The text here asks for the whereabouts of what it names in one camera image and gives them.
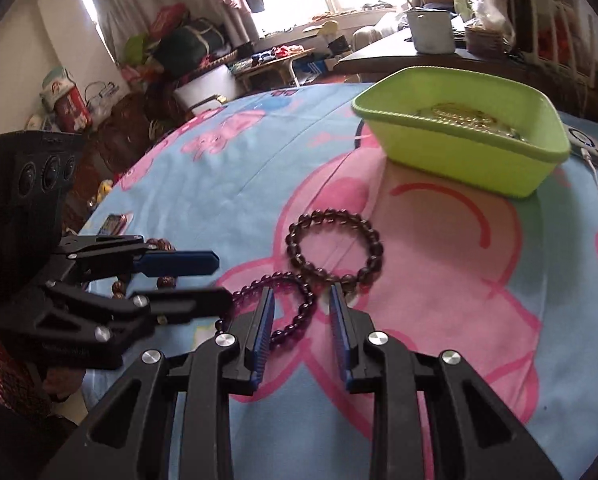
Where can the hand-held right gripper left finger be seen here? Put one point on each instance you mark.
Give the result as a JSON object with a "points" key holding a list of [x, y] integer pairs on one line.
{"points": [[261, 340]]}

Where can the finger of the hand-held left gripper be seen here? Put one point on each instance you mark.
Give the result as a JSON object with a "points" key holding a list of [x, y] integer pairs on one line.
{"points": [[189, 302], [179, 263]]}

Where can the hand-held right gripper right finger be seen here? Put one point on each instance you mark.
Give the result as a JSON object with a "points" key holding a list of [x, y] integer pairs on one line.
{"points": [[340, 340]]}

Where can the green plastic basin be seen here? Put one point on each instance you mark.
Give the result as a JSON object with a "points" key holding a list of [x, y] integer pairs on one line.
{"points": [[454, 160]]}

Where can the person's left forearm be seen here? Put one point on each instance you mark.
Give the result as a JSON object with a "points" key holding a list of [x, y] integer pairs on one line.
{"points": [[9, 375]]}

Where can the small colourful case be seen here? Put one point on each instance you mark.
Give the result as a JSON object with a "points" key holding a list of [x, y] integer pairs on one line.
{"points": [[115, 224]]}

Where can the white red printed package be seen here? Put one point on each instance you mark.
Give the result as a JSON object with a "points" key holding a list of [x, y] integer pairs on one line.
{"points": [[64, 100]]}

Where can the white plastic bag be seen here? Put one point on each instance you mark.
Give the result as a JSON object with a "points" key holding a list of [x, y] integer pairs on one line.
{"points": [[101, 100]]}

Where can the white chair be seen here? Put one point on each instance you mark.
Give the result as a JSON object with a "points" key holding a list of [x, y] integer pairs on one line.
{"points": [[204, 82]]}

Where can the green bag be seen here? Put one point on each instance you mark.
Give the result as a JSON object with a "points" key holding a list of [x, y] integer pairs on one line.
{"points": [[136, 47]]}

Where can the low wooden table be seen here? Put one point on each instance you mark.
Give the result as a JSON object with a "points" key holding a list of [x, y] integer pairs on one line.
{"points": [[274, 62]]}

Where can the dark duffel bag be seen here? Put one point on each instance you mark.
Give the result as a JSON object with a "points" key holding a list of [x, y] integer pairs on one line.
{"points": [[194, 40]]}

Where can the blue shoe box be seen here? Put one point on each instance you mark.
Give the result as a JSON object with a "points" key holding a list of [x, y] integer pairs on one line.
{"points": [[311, 67]]}

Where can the grey window curtain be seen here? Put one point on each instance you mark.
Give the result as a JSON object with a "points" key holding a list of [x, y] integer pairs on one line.
{"points": [[129, 0]]}

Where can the red bag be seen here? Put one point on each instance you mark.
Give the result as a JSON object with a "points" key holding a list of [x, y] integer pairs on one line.
{"points": [[166, 20]]}

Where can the yellow cap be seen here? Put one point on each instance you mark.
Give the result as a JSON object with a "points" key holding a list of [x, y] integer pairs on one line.
{"points": [[324, 26]]}

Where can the dark wooden desk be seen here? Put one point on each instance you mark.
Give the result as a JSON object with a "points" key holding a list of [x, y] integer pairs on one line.
{"points": [[379, 57]]}

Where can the white cloth cover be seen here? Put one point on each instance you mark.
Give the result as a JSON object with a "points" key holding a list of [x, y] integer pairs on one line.
{"points": [[374, 35]]}

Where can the white power bank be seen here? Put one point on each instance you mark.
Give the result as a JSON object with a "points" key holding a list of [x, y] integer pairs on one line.
{"points": [[586, 142]]}

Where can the white enamel mug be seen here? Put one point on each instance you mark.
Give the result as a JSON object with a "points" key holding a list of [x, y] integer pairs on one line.
{"points": [[431, 32]]}

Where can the brown woven basket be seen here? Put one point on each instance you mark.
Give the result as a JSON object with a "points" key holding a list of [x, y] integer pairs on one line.
{"points": [[484, 42]]}

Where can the black monitor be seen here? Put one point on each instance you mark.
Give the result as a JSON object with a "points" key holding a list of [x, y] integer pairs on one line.
{"points": [[521, 0]]}

